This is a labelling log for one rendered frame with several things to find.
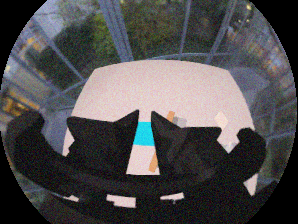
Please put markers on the tan wooden bar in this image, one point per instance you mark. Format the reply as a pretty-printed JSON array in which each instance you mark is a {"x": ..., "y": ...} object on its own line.
[{"x": 153, "y": 165}]

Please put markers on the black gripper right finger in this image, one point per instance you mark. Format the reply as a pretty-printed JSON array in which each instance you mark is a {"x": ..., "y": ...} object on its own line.
[{"x": 170, "y": 140}]

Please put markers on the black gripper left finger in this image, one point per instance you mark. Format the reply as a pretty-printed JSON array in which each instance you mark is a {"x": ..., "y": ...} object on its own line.
[{"x": 117, "y": 135}]

